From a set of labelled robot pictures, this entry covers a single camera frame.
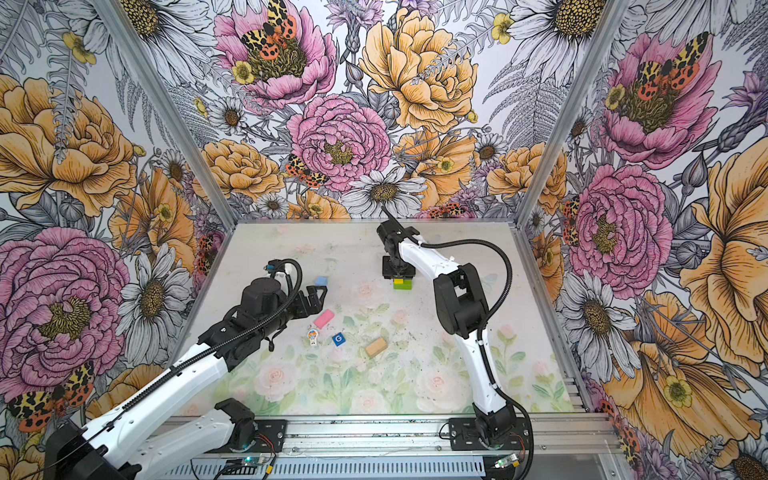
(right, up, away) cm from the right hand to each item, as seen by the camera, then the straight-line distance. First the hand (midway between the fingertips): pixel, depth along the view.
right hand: (398, 282), depth 100 cm
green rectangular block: (+3, -2, +2) cm, 4 cm away
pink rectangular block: (-23, -11, -7) cm, 26 cm away
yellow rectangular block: (0, 0, +1) cm, 1 cm away
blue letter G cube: (-18, -16, -10) cm, 26 cm away
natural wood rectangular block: (-6, -18, -11) cm, 22 cm away
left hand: (-23, -3, -20) cm, 30 cm away
